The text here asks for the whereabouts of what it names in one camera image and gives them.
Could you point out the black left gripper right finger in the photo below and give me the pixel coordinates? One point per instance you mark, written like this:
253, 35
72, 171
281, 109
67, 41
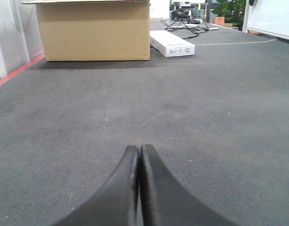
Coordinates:
163, 195

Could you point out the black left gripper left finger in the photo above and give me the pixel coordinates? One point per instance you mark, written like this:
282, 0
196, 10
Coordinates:
118, 193

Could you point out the long white carton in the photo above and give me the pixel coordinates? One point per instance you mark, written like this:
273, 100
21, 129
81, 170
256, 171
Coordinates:
172, 44

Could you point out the large cardboard box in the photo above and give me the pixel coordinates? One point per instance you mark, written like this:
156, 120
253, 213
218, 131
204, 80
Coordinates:
95, 33

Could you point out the black handheld device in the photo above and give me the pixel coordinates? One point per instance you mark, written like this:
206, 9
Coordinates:
178, 14

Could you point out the potted plant orange pot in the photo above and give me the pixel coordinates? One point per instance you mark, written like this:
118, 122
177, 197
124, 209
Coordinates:
231, 9

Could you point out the white board panel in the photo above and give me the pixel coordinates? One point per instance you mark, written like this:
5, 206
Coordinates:
271, 16

